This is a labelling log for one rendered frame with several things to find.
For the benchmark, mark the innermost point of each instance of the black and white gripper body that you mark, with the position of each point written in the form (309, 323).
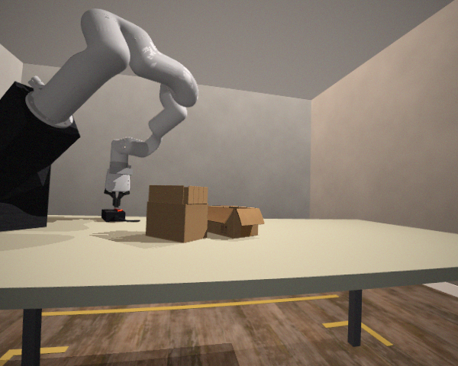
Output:
(117, 182)

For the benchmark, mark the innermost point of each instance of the black power strip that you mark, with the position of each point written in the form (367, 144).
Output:
(115, 215)

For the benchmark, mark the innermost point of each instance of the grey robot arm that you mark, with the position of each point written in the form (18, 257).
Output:
(105, 56)

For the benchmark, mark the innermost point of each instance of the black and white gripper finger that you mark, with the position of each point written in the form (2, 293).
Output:
(120, 196)
(113, 195)

